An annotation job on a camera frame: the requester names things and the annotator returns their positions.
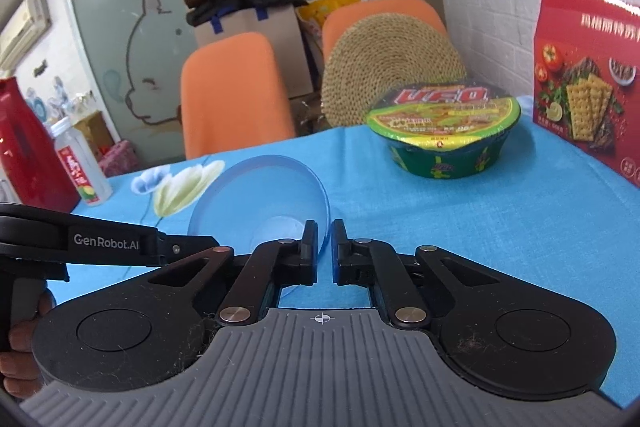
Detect yellow snack bag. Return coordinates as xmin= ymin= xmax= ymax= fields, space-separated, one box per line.
xmin=294 ymin=0 xmax=362 ymax=98

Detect black cloth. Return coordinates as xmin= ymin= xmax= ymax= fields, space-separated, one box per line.
xmin=185 ymin=0 xmax=309 ymax=28

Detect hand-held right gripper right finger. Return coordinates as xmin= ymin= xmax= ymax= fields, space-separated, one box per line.
xmin=331 ymin=219 xmax=497 ymax=329

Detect person's left hand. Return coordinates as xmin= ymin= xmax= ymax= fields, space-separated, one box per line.
xmin=0 ymin=291 xmax=55 ymax=397

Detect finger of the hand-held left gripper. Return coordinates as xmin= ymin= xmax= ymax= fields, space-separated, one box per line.
xmin=157 ymin=232 xmax=222 ymax=267

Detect red thermos jug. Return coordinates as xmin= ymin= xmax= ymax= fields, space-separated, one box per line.
xmin=0 ymin=77 xmax=81 ymax=215

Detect cardboard bag blue handles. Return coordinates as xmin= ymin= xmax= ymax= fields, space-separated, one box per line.
xmin=193 ymin=4 xmax=314 ymax=101

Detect orange chair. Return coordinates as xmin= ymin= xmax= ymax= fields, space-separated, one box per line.
xmin=180 ymin=32 xmax=297 ymax=160
xmin=321 ymin=0 xmax=447 ymax=60

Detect pink printed cloth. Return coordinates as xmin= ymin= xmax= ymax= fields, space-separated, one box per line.
xmin=96 ymin=141 xmax=139 ymax=178

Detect red cracker box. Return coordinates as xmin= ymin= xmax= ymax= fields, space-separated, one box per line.
xmin=531 ymin=0 xmax=640 ymax=194

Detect juice bottle red label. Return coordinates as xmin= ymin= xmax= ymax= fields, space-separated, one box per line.
xmin=50 ymin=117 xmax=114 ymax=207

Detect frosted glass door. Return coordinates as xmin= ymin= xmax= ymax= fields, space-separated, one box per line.
xmin=59 ymin=0 xmax=202 ymax=160

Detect orange chair back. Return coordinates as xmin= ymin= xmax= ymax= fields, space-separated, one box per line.
xmin=180 ymin=32 xmax=297 ymax=160

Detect blue floral tablecloth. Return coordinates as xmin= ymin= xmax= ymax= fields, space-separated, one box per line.
xmin=40 ymin=94 xmax=640 ymax=410

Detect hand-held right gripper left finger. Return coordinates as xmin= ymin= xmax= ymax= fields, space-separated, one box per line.
xmin=149 ymin=219 xmax=320 ymax=326

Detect green instant noodle bowl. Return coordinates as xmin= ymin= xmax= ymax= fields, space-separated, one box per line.
xmin=366 ymin=83 xmax=522 ymax=180

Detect woven straw mat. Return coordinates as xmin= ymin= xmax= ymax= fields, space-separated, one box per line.
xmin=320 ymin=13 xmax=469 ymax=130

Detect white air conditioner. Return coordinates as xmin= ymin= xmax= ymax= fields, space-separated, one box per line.
xmin=0 ymin=0 xmax=54 ymax=68

